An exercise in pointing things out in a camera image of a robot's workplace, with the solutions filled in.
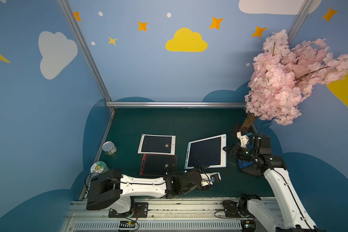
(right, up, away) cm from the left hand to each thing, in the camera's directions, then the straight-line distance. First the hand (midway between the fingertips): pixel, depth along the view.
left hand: (210, 169), depth 71 cm
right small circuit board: (+20, -30, +2) cm, 36 cm away
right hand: (+10, +10, +5) cm, 15 cm away
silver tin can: (-61, +8, +21) cm, 65 cm away
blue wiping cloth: (+24, -2, +17) cm, 30 cm away
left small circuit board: (-43, -29, +1) cm, 51 cm away
